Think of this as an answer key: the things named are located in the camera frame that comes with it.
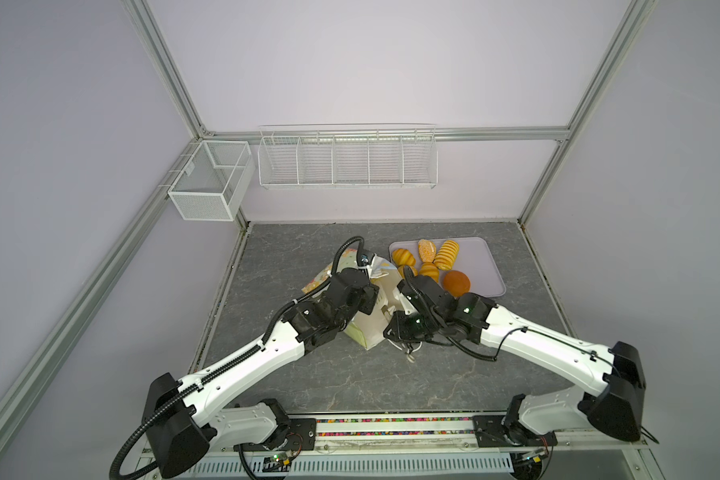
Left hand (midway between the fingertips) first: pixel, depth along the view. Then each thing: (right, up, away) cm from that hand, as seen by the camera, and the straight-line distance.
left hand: (368, 282), depth 75 cm
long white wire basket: (-7, +39, +24) cm, 47 cm away
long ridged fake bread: (+28, +7, +30) cm, 42 cm away
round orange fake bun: (+29, -3, +25) cm, 39 cm away
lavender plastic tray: (+37, +6, +35) cm, 51 cm away
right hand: (+4, -13, -2) cm, 14 cm away
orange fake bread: (+20, +8, +31) cm, 38 cm away
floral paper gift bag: (0, -14, +7) cm, 15 cm away
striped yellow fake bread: (+21, +1, +27) cm, 34 cm away
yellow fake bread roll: (+12, +5, +30) cm, 33 cm away
